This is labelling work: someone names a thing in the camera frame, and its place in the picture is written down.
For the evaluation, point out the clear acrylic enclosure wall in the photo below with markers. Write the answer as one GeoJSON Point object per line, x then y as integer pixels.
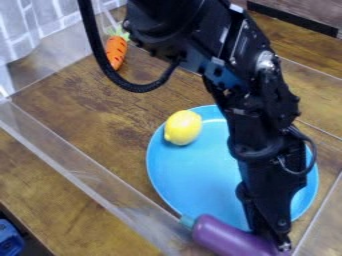
{"type": "Point", "coordinates": [156, 224]}

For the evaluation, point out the white checkered curtain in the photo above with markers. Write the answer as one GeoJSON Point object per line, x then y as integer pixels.
{"type": "Point", "coordinates": [29, 21]}

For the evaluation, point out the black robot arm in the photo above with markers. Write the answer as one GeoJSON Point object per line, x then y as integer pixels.
{"type": "Point", "coordinates": [215, 39]}

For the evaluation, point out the blue round tray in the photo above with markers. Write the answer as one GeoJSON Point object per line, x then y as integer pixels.
{"type": "Point", "coordinates": [196, 176]}

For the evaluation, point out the blue plastic object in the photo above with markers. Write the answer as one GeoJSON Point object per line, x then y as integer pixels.
{"type": "Point", "coordinates": [11, 240]}

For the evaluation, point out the orange toy carrot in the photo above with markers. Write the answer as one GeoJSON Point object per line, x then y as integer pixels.
{"type": "Point", "coordinates": [117, 46]}

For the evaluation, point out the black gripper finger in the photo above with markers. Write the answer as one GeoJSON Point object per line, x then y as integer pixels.
{"type": "Point", "coordinates": [252, 215]}
{"type": "Point", "coordinates": [272, 236]}

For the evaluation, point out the purple toy eggplant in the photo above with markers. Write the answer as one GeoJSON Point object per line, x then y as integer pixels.
{"type": "Point", "coordinates": [227, 240]}

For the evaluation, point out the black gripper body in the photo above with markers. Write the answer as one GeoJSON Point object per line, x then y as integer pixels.
{"type": "Point", "coordinates": [273, 174]}

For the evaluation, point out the yellow toy lemon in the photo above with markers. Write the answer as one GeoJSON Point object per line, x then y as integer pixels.
{"type": "Point", "coordinates": [182, 127]}

